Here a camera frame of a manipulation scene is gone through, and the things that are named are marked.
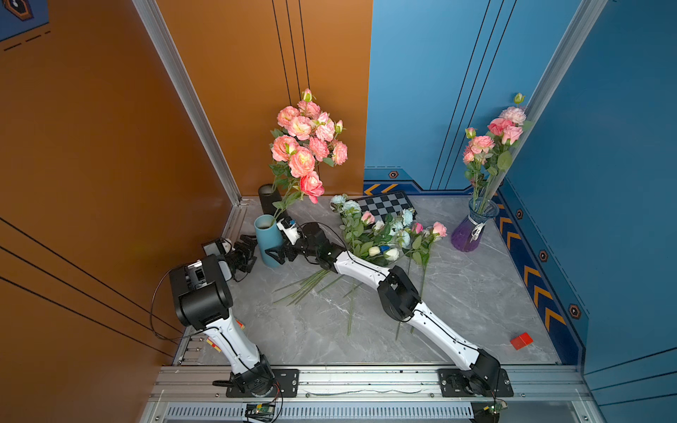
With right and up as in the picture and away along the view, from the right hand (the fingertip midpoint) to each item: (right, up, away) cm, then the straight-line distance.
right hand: (274, 242), depth 94 cm
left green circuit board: (+2, -45, -22) cm, 50 cm away
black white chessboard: (+40, +14, +19) cm, 46 cm away
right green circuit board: (+65, -41, -26) cm, 81 cm away
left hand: (-7, 0, +6) cm, 9 cm away
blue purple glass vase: (+70, +3, +2) cm, 71 cm away
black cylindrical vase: (-2, +17, 0) cm, 17 cm away
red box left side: (-3, -19, -37) cm, 41 cm away
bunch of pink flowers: (+38, +1, +8) cm, 38 cm away
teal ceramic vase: (+1, +2, -8) cm, 8 cm away
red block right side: (+77, -27, -18) cm, 83 cm away
